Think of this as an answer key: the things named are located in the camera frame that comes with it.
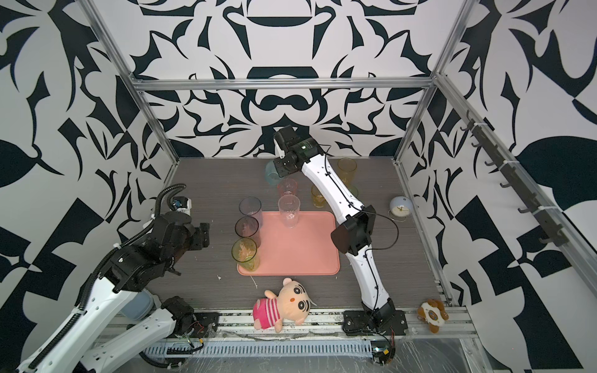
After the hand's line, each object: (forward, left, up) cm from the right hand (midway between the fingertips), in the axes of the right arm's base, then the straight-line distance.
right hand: (285, 162), depth 85 cm
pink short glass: (+3, +1, -19) cm, 20 cm away
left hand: (-24, +26, +1) cm, 35 cm away
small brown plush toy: (-45, -46, -23) cm, 68 cm away
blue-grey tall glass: (-11, +13, -11) cm, 21 cm away
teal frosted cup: (+1, +6, -8) cm, 10 cm away
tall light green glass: (-27, +14, -14) cm, 34 cm away
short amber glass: (-2, -12, -20) cm, 24 cm away
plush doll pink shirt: (-43, -2, -17) cm, 46 cm away
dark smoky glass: (-17, +15, -16) cm, 28 cm away
